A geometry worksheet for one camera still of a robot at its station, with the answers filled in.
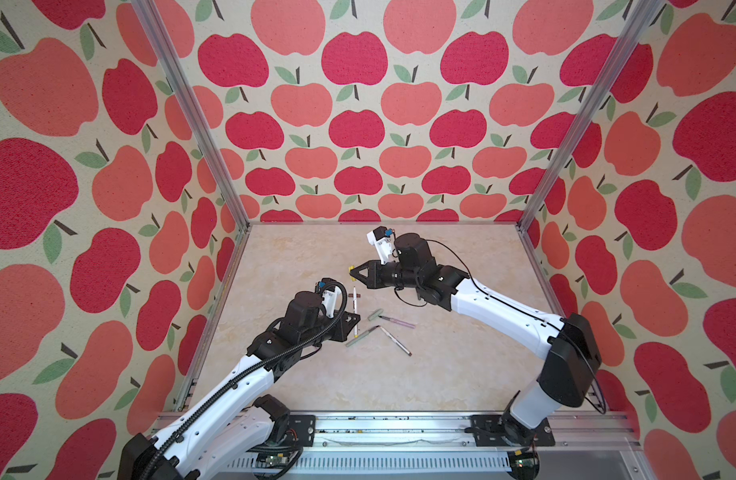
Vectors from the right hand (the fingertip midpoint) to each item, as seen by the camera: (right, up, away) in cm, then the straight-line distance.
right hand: (357, 269), depth 75 cm
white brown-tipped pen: (+11, -23, +14) cm, 29 cm away
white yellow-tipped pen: (-1, -7, +2) cm, 8 cm away
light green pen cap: (+5, -16, +21) cm, 27 cm away
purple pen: (+13, -18, +19) cm, 29 cm away
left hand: (+1, -13, 0) cm, 13 cm away
